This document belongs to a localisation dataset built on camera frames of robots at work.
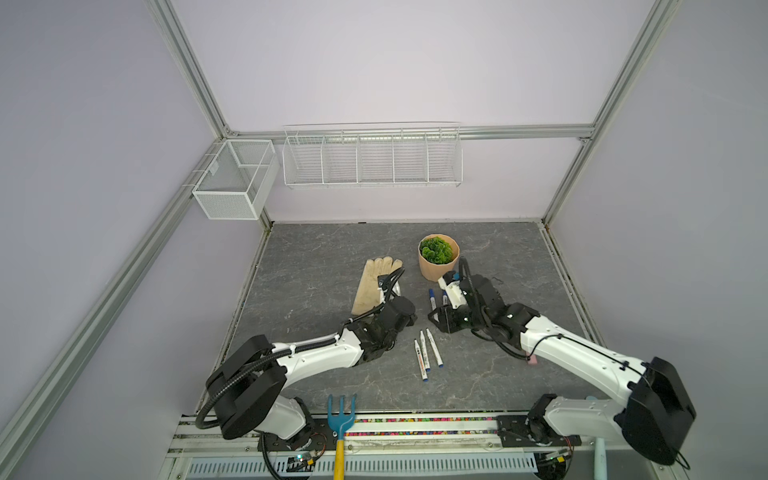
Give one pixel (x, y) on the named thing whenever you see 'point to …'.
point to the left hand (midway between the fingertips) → (405, 303)
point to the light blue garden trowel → (600, 460)
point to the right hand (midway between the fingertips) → (435, 316)
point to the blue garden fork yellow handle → (340, 423)
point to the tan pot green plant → (438, 254)
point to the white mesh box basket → (236, 183)
